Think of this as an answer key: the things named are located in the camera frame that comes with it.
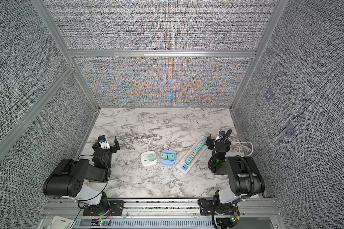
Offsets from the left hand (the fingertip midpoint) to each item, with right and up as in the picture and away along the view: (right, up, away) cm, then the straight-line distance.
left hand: (109, 137), depth 88 cm
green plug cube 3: (+57, -5, +2) cm, 57 cm away
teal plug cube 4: (+59, -3, +4) cm, 60 cm away
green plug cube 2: (+34, -11, -3) cm, 36 cm away
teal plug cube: (+38, -12, -3) cm, 40 cm away
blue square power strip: (+35, -16, 0) cm, 38 cm away
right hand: (+68, +2, +2) cm, 68 cm away
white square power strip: (+22, -15, 0) cm, 27 cm away
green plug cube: (+27, -12, -4) cm, 30 cm away
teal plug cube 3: (+54, -8, 0) cm, 55 cm away
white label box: (-16, -39, -19) cm, 47 cm away
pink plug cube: (+51, -10, -3) cm, 52 cm away
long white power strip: (+46, -18, -4) cm, 50 cm away
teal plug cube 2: (+48, -13, -5) cm, 50 cm away
